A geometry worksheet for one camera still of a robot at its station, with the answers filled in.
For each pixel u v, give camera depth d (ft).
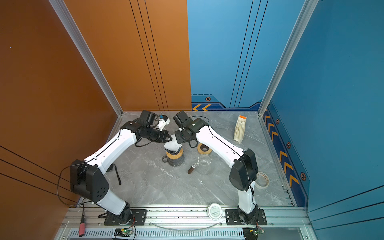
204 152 3.10
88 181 1.40
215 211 2.29
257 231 2.28
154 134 2.32
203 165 2.72
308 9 2.29
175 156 2.77
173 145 2.73
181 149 2.60
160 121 2.40
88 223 2.43
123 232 2.32
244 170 1.51
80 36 2.63
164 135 2.37
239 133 3.36
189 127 1.87
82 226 2.30
